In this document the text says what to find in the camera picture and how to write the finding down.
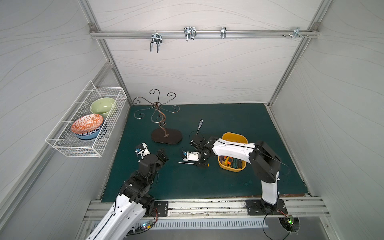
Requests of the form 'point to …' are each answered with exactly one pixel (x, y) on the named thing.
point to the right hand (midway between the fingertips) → (197, 160)
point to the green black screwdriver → (235, 163)
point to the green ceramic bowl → (102, 106)
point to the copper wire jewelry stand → (163, 135)
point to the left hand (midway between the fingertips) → (160, 152)
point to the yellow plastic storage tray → (237, 137)
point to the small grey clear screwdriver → (200, 125)
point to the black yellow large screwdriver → (201, 164)
